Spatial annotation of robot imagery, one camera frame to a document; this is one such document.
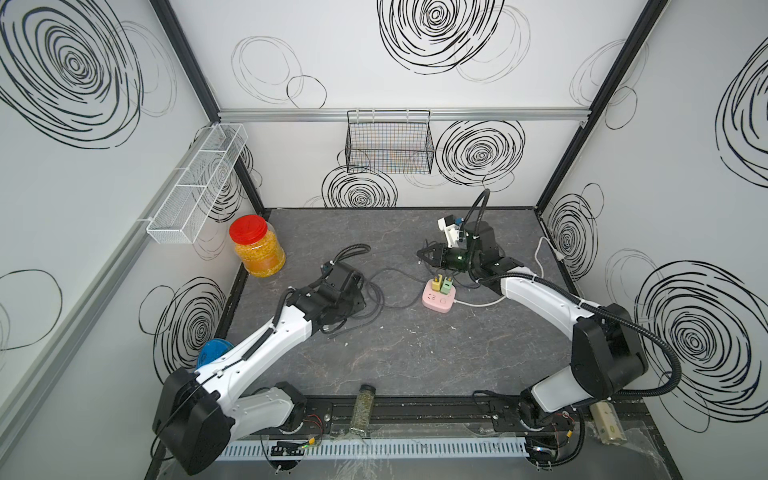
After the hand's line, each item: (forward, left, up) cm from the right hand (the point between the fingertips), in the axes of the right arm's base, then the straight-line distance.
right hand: (419, 255), depth 81 cm
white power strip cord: (+7, -42, -19) cm, 47 cm away
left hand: (-11, +16, -8) cm, 21 cm away
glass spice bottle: (-35, +14, -16) cm, 41 cm away
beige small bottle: (-36, -45, -17) cm, 60 cm away
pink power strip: (-5, -6, -17) cm, 19 cm away
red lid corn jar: (+7, +49, -5) cm, 50 cm away
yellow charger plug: (-1, -6, -13) cm, 15 cm away
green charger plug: (-1, -9, -14) cm, 17 cm away
